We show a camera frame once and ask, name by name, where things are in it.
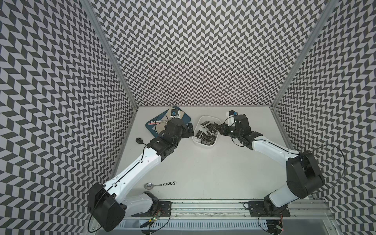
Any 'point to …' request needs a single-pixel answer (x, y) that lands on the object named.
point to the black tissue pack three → (213, 129)
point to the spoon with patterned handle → (150, 185)
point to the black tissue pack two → (201, 135)
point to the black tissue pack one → (205, 124)
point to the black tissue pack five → (208, 141)
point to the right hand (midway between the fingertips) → (216, 129)
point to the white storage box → (205, 131)
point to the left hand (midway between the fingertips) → (183, 126)
